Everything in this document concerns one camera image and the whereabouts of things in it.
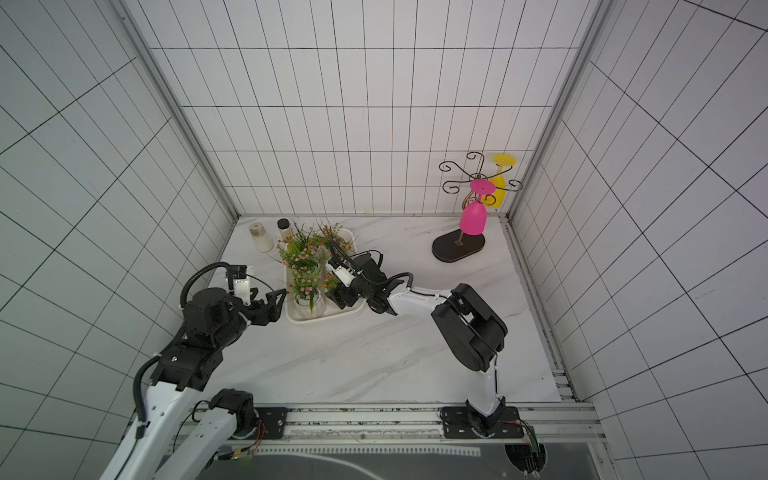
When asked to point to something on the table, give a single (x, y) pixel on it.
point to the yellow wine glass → (497, 199)
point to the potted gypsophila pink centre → (298, 251)
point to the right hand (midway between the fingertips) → (340, 274)
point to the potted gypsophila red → (309, 238)
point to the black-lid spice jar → (282, 224)
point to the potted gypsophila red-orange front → (336, 238)
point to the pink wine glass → (473, 215)
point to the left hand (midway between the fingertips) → (270, 296)
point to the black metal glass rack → (451, 247)
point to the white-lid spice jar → (263, 242)
